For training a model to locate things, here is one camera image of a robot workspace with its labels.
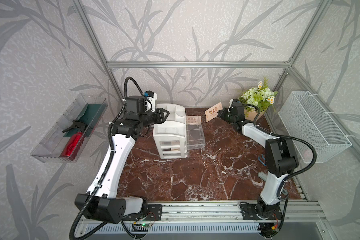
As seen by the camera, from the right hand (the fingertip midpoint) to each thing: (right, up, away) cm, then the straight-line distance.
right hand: (217, 109), depth 96 cm
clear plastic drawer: (-14, -19, +8) cm, 25 cm away
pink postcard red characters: (-15, -7, +15) cm, 23 cm away
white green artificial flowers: (+22, +7, -11) cm, 26 cm away
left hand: (-29, -3, -25) cm, 38 cm away
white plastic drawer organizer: (-28, -15, -21) cm, 38 cm away
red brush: (-64, -17, -37) cm, 76 cm away
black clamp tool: (-69, -9, -29) cm, 75 cm away
